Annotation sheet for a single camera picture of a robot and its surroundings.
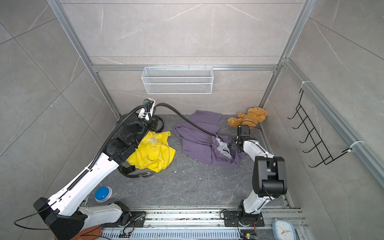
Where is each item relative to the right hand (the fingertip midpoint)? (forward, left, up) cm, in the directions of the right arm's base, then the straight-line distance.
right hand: (241, 143), depth 95 cm
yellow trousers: (-5, +56, 0) cm, 56 cm away
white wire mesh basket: (+37, +41, +24) cm, 60 cm away
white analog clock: (-46, -11, -4) cm, 48 cm away
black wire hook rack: (-19, -24, +26) cm, 40 cm away
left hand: (-3, +49, +36) cm, 61 cm away
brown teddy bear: (+23, -14, +2) cm, 27 cm away
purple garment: (+2, +28, -2) cm, 28 cm away
